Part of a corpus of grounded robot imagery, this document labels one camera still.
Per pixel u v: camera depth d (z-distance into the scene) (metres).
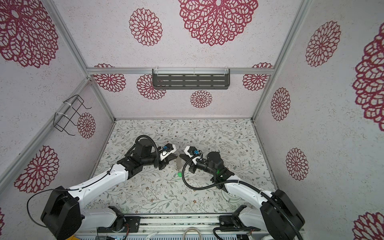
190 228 0.73
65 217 0.40
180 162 0.80
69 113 0.79
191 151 0.62
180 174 0.88
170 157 0.72
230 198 0.79
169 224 0.75
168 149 0.65
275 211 0.41
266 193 0.45
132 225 0.76
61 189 0.43
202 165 0.67
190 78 0.91
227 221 0.75
